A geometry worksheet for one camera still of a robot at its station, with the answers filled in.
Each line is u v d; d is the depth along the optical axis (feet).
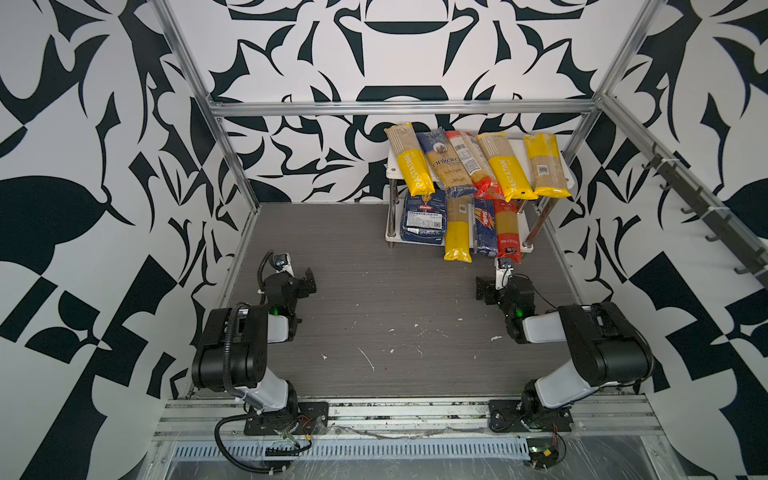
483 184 2.41
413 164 2.53
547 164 2.58
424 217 3.26
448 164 2.59
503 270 2.69
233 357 1.46
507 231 3.32
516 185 2.43
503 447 2.34
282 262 2.65
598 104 2.93
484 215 3.42
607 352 1.50
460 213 3.52
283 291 2.34
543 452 2.33
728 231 1.81
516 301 2.42
